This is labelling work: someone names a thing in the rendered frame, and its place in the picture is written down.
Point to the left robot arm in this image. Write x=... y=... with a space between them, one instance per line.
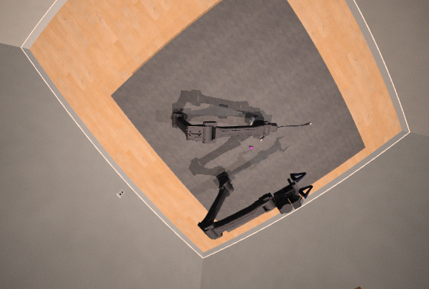
x=209 y=131

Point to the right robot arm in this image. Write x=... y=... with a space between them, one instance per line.
x=265 y=204

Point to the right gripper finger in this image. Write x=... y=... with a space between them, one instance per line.
x=306 y=194
x=298 y=174

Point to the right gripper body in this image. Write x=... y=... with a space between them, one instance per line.
x=295 y=186

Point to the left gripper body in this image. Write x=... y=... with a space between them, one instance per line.
x=257 y=120

